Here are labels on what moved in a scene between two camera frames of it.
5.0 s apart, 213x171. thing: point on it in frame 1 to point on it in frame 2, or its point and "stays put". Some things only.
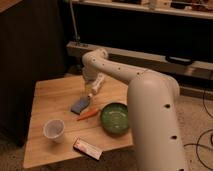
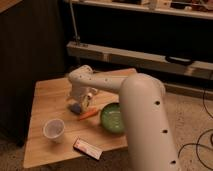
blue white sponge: x=80 y=105 stays put
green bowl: x=114 y=118 stays put
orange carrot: x=88 y=114 stays put
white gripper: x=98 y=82 to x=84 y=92
